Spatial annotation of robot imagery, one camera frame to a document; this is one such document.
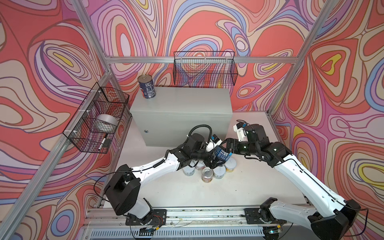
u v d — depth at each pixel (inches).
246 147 23.5
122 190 16.6
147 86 28.9
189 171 33.3
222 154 27.4
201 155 26.1
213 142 26.7
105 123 28.1
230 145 25.1
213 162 26.7
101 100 29.1
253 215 28.9
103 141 28.8
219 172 32.9
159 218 28.3
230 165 33.7
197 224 28.5
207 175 33.1
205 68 37.8
